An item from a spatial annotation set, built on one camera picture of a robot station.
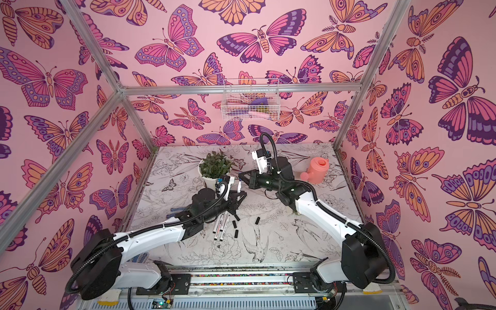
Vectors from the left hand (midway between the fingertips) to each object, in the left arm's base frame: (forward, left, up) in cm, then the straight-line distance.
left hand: (247, 192), depth 76 cm
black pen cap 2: (-5, +7, -21) cm, 23 cm away
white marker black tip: (-7, +15, -20) cm, 26 cm away
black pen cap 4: (-1, +6, -21) cm, 22 cm away
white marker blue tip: (+1, +3, +3) cm, 4 cm away
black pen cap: (-3, -4, -20) cm, 21 cm away
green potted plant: (+17, +15, -4) cm, 23 cm away
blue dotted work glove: (-12, +21, +6) cm, 25 cm away
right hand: (+5, +3, +6) cm, 8 cm away
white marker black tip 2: (-7, +11, -20) cm, 24 cm away
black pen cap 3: (-9, +5, -20) cm, 23 cm away
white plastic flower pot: (+12, +19, -11) cm, 25 cm away
